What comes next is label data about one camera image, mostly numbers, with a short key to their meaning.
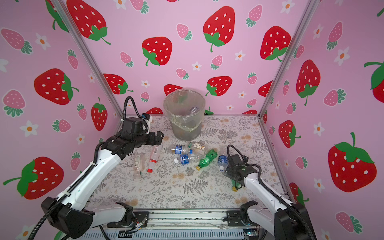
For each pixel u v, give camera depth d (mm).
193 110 1039
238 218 729
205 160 903
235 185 728
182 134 1011
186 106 1057
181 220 750
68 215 369
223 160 898
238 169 648
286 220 400
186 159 903
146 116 660
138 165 881
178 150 951
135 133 564
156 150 954
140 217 750
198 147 954
